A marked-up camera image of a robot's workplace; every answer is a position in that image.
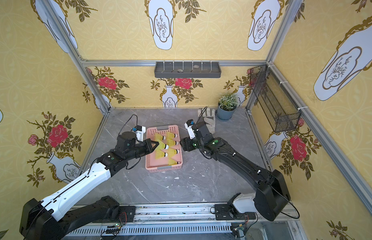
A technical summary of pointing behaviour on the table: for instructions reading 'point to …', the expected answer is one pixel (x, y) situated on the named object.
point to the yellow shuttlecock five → (170, 152)
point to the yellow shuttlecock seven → (171, 162)
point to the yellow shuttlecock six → (159, 154)
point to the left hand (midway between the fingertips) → (161, 143)
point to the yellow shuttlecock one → (159, 136)
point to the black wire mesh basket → (283, 113)
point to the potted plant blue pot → (227, 105)
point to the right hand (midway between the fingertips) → (184, 142)
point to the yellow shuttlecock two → (170, 135)
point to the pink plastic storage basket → (153, 164)
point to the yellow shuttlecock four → (162, 146)
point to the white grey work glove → (208, 118)
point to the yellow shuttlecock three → (171, 142)
